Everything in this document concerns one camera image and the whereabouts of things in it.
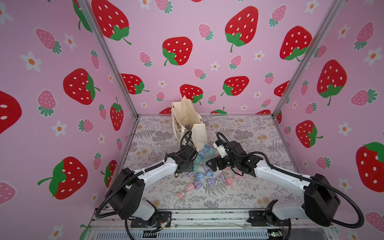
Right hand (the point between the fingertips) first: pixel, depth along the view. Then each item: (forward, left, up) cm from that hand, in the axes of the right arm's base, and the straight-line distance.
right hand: (209, 162), depth 80 cm
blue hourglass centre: (-4, +5, -11) cm, 12 cm away
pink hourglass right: (-6, -12, -10) cm, 17 cm away
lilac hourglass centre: (-6, -2, -10) cm, 12 cm away
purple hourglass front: (-9, +6, -9) cm, 14 cm away
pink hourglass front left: (-11, +10, -10) cm, 18 cm away
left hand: (+1, +12, -9) cm, 15 cm away
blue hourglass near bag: (+15, +2, -10) cm, 19 cm away
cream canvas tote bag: (+39, +20, -7) cm, 44 cm away
